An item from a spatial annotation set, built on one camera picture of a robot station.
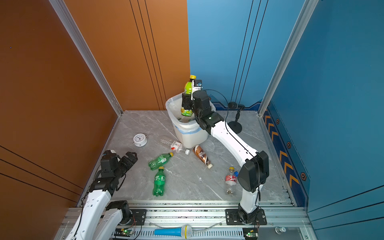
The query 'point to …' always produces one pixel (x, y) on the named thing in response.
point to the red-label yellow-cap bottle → (231, 181)
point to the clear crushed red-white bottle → (175, 146)
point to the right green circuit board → (250, 233)
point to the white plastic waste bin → (190, 134)
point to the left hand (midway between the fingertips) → (132, 156)
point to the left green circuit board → (128, 231)
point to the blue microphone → (185, 231)
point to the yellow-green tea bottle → (188, 112)
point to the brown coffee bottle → (201, 154)
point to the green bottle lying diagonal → (159, 161)
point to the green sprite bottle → (159, 182)
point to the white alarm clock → (140, 139)
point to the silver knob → (279, 230)
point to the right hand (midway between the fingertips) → (187, 94)
